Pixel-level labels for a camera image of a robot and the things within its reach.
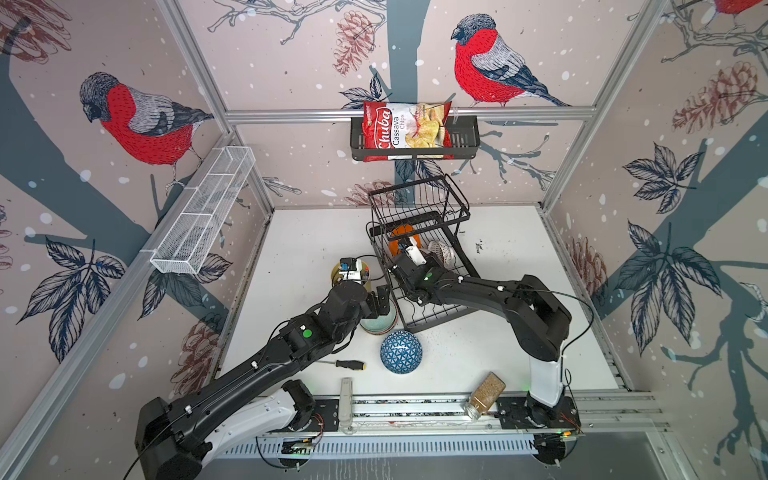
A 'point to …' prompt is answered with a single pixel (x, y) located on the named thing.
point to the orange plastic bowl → (400, 235)
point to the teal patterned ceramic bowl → (383, 324)
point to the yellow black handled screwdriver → (351, 364)
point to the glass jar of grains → (485, 396)
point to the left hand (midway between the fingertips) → (376, 289)
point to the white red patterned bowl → (443, 252)
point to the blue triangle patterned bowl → (401, 352)
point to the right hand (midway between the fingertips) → (430, 261)
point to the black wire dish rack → (426, 214)
